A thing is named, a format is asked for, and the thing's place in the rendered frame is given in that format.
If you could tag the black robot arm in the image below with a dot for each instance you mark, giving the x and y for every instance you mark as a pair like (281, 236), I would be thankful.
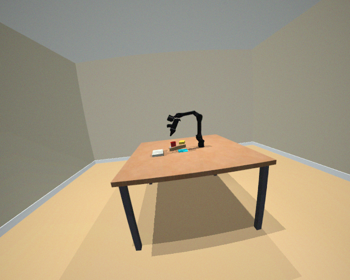
(199, 120)

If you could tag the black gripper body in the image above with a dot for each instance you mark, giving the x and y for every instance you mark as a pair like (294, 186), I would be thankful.
(173, 127)

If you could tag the white flat rectangular slab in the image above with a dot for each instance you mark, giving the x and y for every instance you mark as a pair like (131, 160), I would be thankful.
(156, 153)

